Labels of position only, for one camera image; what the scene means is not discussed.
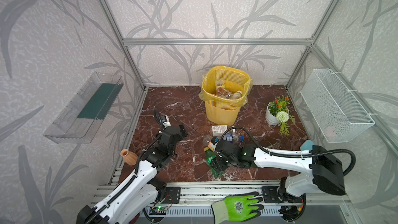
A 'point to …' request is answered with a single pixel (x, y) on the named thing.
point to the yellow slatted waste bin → (221, 111)
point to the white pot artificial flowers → (277, 112)
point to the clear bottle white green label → (219, 83)
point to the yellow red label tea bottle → (223, 92)
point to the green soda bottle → (211, 154)
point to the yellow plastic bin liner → (226, 83)
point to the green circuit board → (158, 210)
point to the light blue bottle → (307, 145)
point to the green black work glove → (237, 208)
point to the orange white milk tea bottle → (237, 95)
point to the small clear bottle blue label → (239, 139)
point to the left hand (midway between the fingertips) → (178, 122)
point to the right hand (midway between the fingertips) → (214, 157)
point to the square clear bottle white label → (217, 130)
